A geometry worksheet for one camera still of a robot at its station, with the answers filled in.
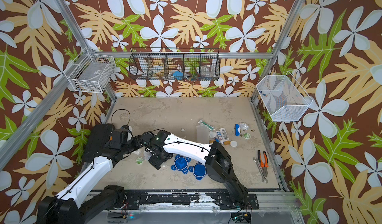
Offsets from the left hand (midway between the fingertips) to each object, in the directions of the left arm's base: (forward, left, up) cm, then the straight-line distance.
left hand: (143, 138), depth 85 cm
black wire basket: (+46, -19, +19) cm, 53 cm away
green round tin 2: (-9, +3, -10) cm, 14 cm away
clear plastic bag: (-9, -3, -3) cm, 10 cm away
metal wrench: (-19, -69, -11) cm, 72 cm away
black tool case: (+4, +30, -4) cm, 31 cm away
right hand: (-13, -11, -2) cm, 17 cm away
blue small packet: (+13, -60, -10) cm, 62 cm away
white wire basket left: (+30, +32, +24) cm, 50 cm away
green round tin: (+8, -65, -10) cm, 67 cm away
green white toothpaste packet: (+14, -39, -7) cm, 42 cm away
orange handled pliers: (-12, -70, -9) cm, 72 cm away
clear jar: (+8, -35, -9) cm, 38 cm away
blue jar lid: (-11, -22, -10) cm, 27 cm away
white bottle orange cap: (+3, -51, -10) cm, 52 cm away
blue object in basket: (+37, -19, +17) cm, 45 cm away
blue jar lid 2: (-15, -32, -11) cm, 37 cm away
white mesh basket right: (+17, -82, +16) cm, 85 cm away
